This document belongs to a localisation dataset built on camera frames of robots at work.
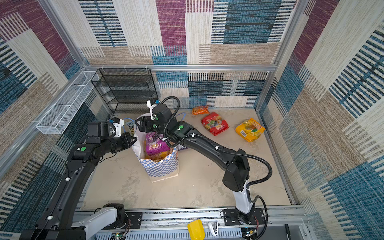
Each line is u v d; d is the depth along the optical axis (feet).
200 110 3.78
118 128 2.15
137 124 2.22
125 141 2.06
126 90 3.64
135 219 2.41
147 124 2.05
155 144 2.78
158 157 2.86
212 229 2.29
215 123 3.45
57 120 2.30
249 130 3.35
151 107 2.13
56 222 1.23
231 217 2.40
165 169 2.38
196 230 2.32
